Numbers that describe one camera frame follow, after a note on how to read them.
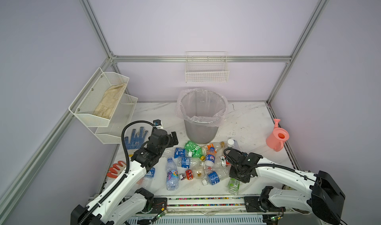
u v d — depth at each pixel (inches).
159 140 21.6
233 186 29.4
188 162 32.5
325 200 15.9
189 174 31.4
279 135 34.7
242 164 23.5
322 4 27.9
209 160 32.0
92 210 15.1
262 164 21.8
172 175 30.0
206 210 28.9
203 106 38.5
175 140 28.2
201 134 37.5
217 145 36.7
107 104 30.8
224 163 32.2
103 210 15.5
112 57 35.8
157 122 26.6
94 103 30.2
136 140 38.6
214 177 30.2
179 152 33.9
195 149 35.6
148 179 32.2
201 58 36.4
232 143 31.2
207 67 37.4
